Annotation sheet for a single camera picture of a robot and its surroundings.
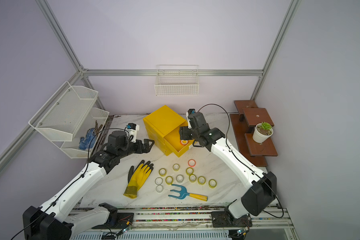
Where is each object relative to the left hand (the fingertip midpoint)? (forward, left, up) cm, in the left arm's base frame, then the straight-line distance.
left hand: (147, 143), depth 78 cm
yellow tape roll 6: (-14, -37, -22) cm, 45 cm away
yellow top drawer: (+5, -13, -5) cm, 15 cm away
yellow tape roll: (-4, -15, -21) cm, 26 cm away
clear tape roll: (-11, -17, -21) cm, 29 cm away
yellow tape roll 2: (-7, -6, -22) cm, 24 cm away
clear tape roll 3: (-17, -6, -22) cm, 28 cm away
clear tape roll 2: (-13, -5, -21) cm, 25 cm away
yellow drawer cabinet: (+14, -7, -1) cm, 16 cm away
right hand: (+4, -22, +4) cm, 22 cm away
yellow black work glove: (-12, +8, -20) cm, 24 cm away
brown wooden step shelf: (+15, -56, 0) cm, 58 cm away
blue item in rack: (+6, +40, -8) cm, 41 cm away
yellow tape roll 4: (-12, -11, -22) cm, 27 cm away
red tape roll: (+5, -20, -6) cm, 21 cm away
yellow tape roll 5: (-12, -30, -21) cm, 39 cm away
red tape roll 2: (-1, -25, -21) cm, 32 cm away
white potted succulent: (+6, -63, +3) cm, 63 cm away
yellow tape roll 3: (-6, -23, -22) cm, 32 cm away
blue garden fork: (-20, -20, -21) cm, 35 cm away
